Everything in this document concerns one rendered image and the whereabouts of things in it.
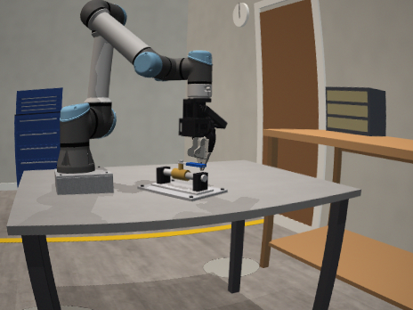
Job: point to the ball valve with blue lever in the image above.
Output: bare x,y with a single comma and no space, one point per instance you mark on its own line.
200,180

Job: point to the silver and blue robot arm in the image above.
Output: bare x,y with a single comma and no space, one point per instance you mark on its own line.
96,118

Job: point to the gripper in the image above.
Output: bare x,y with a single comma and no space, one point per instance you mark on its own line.
201,148

